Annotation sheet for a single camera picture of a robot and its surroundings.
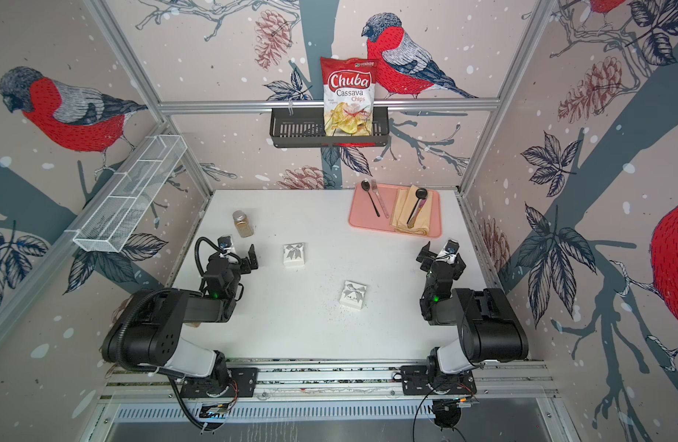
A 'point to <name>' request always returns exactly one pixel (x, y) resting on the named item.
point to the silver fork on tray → (374, 184)
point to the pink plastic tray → (361, 212)
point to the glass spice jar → (242, 225)
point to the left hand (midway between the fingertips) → (242, 241)
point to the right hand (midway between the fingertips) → (441, 245)
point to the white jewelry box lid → (353, 295)
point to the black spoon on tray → (366, 186)
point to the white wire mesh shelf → (117, 217)
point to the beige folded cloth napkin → (405, 201)
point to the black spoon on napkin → (421, 193)
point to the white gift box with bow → (294, 254)
